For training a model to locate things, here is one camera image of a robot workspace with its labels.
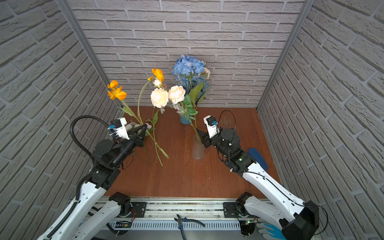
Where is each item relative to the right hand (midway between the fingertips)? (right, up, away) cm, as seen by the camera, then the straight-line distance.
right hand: (202, 125), depth 69 cm
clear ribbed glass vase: (-2, -15, +17) cm, 23 cm away
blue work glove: (+34, -50, -2) cm, 61 cm away
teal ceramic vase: (-12, +2, +39) cm, 41 cm away
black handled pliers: (-11, -46, +1) cm, 47 cm away
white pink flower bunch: (-39, -1, +39) cm, 55 cm away
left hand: (-25, +1, -5) cm, 26 cm away
